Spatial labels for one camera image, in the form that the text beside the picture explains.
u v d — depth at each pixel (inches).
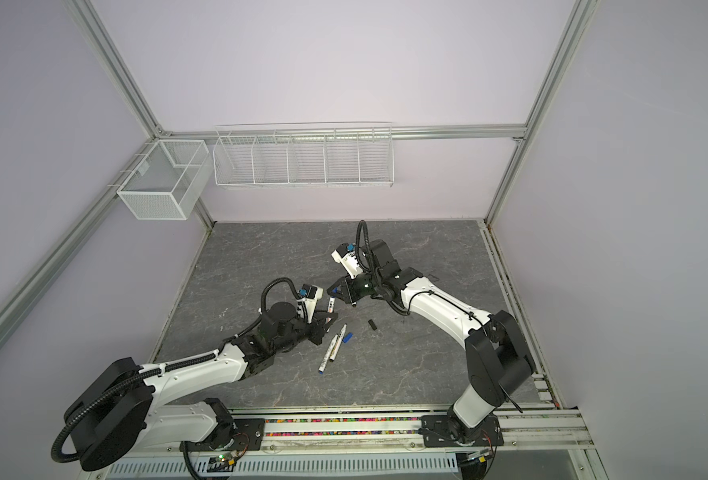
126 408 16.2
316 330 28.6
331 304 31.1
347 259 29.2
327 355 34.0
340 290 29.1
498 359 17.5
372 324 36.7
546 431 29.7
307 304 27.9
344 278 29.1
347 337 35.6
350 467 62.1
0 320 20.7
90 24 27.5
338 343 34.9
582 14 27.5
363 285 28.1
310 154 38.7
